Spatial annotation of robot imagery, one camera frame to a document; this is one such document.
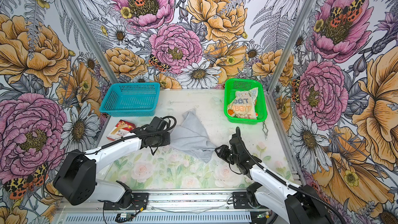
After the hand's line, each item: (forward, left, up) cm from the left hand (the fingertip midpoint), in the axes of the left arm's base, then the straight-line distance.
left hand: (166, 144), depth 87 cm
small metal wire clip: (+7, -59, -5) cm, 59 cm away
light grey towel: (+5, -14, -2) cm, 14 cm away
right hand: (-6, -27, -1) cm, 28 cm away
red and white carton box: (+11, +29, -2) cm, 31 cm away
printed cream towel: (+27, -48, 0) cm, 55 cm away
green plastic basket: (+49, -43, -1) cm, 65 cm away
